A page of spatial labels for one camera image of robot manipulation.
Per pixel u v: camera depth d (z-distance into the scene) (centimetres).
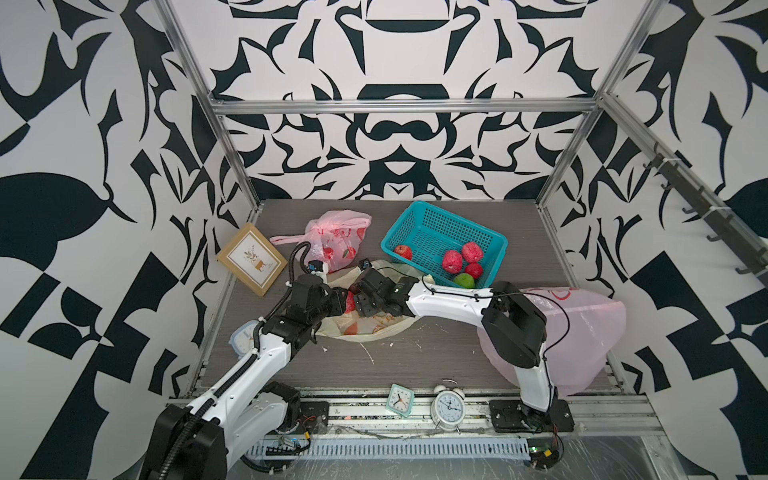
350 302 85
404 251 99
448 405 73
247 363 49
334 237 96
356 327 84
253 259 93
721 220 58
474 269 96
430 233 110
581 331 72
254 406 58
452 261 96
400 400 76
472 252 99
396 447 71
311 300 64
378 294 68
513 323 53
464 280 92
